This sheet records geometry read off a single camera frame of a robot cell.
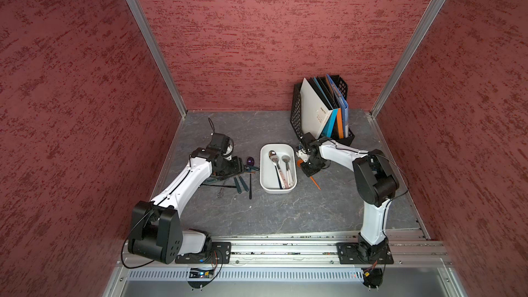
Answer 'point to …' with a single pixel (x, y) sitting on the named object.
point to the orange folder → (339, 123)
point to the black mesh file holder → (295, 109)
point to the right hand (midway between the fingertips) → (309, 176)
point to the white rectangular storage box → (269, 181)
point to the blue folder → (342, 102)
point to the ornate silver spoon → (221, 194)
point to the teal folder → (329, 131)
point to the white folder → (315, 114)
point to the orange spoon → (299, 163)
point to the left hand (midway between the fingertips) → (238, 175)
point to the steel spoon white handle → (290, 182)
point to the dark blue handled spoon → (274, 159)
